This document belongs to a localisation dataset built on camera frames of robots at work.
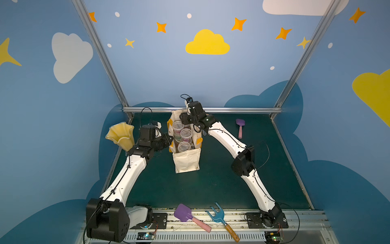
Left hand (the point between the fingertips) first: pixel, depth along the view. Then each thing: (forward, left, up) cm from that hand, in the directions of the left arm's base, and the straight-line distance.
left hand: (176, 136), depth 81 cm
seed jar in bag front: (-5, -4, -2) cm, 7 cm away
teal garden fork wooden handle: (-34, -23, -21) cm, 46 cm away
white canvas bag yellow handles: (-10, -5, -8) cm, 14 cm away
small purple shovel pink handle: (+30, -44, -20) cm, 57 cm away
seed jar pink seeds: (+2, -5, -1) cm, 5 cm away
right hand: (+18, -4, 0) cm, 19 cm away
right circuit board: (-42, -48, -22) cm, 68 cm away
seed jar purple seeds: (+8, 0, -1) cm, 8 cm away
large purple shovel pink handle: (-33, -6, -22) cm, 40 cm away
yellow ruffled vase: (+5, +34, -7) cm, 35 cm away
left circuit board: (-43, +12, -22) cm, 50 cm away
